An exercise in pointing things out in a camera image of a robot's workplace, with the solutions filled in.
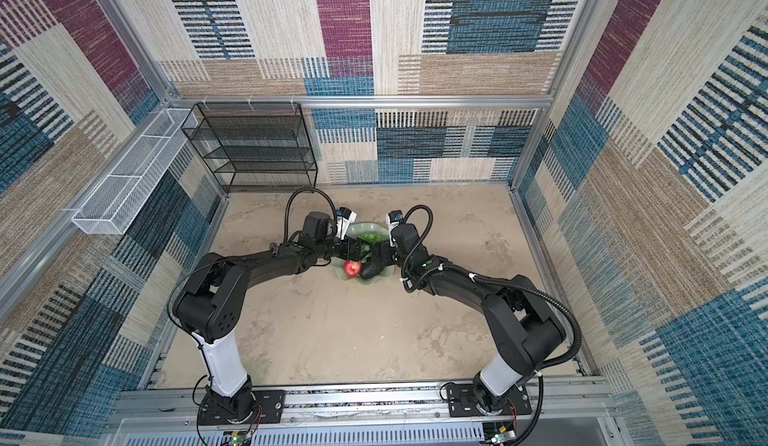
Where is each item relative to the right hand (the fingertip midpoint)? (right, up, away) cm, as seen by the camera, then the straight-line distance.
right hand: (384, 245), depth 90 cm
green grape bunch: (-4, +2, 0) cm, 5 cm away
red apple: (-10, -7, +2) cm, 12 cm away
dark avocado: (-4, -6, 0) cm, 7 cm away
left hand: (-5, +1, +3) cm, 6 cm away
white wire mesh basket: (-63, +12, -19) cm, 66 cm away
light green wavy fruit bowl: (-3, +3, +9) cm, 10 cm away
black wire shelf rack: (-47, +33, +19) cm, 61 cm away
